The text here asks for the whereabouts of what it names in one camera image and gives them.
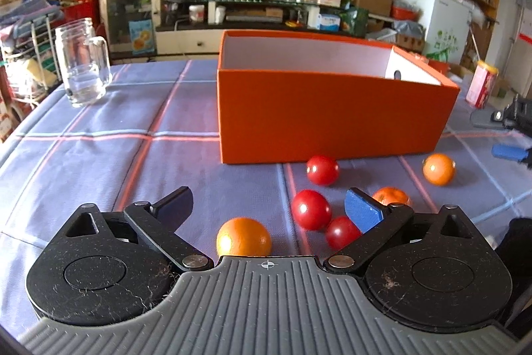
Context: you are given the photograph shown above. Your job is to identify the green snack bag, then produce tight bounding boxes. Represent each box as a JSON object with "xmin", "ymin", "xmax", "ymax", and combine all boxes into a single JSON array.
[{"xmin": 340, "ymin": 7, "xmax": 370, "ymax": 37}]

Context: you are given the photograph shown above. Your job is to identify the white glass door cabinet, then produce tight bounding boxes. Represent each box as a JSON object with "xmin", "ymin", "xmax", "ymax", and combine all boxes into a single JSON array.
[{"xmin": 98, "ymin": 0, "xmax": 164, "ymax": 58}]

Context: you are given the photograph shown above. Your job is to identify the blue white box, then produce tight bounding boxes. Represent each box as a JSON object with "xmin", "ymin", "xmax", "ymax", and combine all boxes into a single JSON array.
[{"xmin": 318, "ymin": 14, "xmax": 341, "ymax": 32}]

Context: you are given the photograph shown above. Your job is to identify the wire storage cart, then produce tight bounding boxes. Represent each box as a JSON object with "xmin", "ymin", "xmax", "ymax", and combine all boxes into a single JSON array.
[{"xmin": 0, "ymin": 0, "xmax": 63, "ymax": 106}]

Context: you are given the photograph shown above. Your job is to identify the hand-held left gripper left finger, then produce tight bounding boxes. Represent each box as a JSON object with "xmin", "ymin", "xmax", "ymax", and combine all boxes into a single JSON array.
[{"xmin": 62, "ymin": 186, "xmax": 214, "ymax": 272}]

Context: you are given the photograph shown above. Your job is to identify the orange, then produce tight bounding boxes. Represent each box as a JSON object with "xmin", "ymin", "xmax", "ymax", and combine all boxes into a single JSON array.
[
  {"xmin": 423, "ymin": 153, "xmax": 457, "ymax": 187},
  {"xmin": 216, "ymin": 217, "xmax": 273, "ymax": 257},
  {"xmin": 372, "ymin": 187, "xmax": 412, "ymax": 210}
]

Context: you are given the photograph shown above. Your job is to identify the blue checked tablecloth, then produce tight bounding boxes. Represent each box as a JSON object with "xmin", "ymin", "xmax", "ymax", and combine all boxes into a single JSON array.
[{"xmin": 0, "ymin": 58, "xmax": 532, "ymax": 343}]

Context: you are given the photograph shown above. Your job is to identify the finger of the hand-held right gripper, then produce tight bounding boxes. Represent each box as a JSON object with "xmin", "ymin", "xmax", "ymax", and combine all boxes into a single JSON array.
[
  {"xmin": 469, "ymin": 94, "xmax": 532, "ymax": 131},
  {"xmin": 491, "ymin": 144, "xmax": 532, "ymax": 165}
]

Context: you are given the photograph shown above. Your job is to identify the blue picture box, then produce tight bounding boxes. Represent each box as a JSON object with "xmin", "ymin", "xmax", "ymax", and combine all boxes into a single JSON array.
[{"xmin": 129, "ymin": 20, "xmax": 156, "ymax": 55}]

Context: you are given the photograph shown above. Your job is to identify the red tomato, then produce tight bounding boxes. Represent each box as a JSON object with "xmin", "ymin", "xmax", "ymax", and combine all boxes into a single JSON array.
[
  {"xmin": 291, "ymin": 189, "xmax": 332, "ymax": 231},
  {"xmin": 325, "ymin": 216, "xmax": 362, "ymax": 250},
  {"xmin": 306, "ymin": 154, "xmax": 340, "ymax": 186}
]

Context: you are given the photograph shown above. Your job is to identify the orange cardboard box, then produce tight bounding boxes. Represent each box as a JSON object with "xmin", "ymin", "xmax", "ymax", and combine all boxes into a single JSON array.
[{"xmin": 216, "ymin": 30, "xmax": 461, "ymax": 165}]

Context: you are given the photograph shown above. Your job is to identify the white TV stand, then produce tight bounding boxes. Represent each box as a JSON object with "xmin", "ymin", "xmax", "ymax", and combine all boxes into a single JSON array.
[{"xmin": 156, "ymin": 0, "xmax": 400, "ymax": 60}]

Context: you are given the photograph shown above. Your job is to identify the glass mug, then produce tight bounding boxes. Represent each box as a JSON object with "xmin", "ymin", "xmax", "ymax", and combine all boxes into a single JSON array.
[{"xmin": 55, "ymin": 17, "xmax": 113, "ymax": 109}]

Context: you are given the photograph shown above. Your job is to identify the pink snack carton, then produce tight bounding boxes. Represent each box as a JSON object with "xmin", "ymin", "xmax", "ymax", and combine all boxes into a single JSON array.
[{"xmin": 465, "ymin": 61, "xmax": 498, "ymax": 109}]

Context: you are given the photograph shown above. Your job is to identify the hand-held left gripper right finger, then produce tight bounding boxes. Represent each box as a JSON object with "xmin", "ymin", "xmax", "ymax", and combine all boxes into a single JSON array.
[{"xmin": 323, "ymin": 187, "xmax": 478, "ymax": 274}]

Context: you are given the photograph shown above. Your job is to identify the white chest freezer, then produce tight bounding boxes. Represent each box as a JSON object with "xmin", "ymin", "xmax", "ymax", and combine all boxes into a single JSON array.
[{"xmin": 399, "ymin": 0, "xmax": 473, "ymax": 65}]

